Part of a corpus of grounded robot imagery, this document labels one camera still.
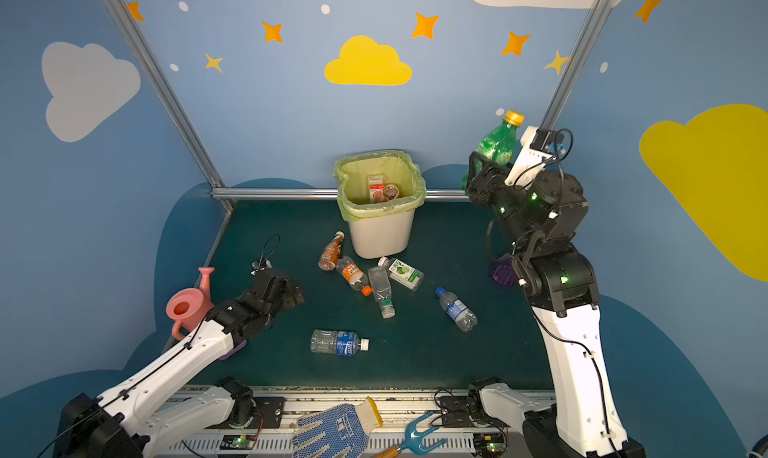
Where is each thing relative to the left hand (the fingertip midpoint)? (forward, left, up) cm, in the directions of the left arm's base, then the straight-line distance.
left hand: (291, 290), depth 83 cm
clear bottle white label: (+5, -26, -8) cm, 27 cm away
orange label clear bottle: (+10, -16, -8) cm, 21 cm away
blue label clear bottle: (-12, -14, -7) cm, 19 cm away
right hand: (+5, -45, +42) cm, 62 cm away
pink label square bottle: (+37, -23, +7) cm, 44 cm away
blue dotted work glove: (-32, -15, -12) cm, 37 cm away
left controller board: (-34, +9, -12) cm, 37 cm away
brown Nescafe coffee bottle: (+19, -8, -8) cm, 22 cm away
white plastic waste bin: (+25, -25, -6) cm, 36 cm away
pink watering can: (-5, +27, -1) cm, 28 cm away
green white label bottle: (+12, -32, -9) cm, 35 cm away
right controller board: (-34, -52, -13) cm, 64 cm away
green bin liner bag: (+38, -15, +5) cm, 41 cm away
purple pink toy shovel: (-21, +1, +17) cm, 27 cm away
